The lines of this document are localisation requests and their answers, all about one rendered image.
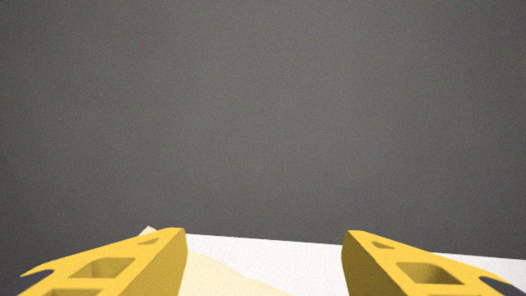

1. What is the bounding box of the cream pillow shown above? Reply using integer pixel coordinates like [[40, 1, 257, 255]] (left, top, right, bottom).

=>
[[178, 249, 292, 296]]

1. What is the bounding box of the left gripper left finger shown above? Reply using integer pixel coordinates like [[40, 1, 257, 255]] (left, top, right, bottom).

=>
[[18, 228, 188, 296]]

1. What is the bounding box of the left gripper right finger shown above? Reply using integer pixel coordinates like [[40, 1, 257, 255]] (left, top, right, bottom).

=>
[[341, 231, 512, 296]]

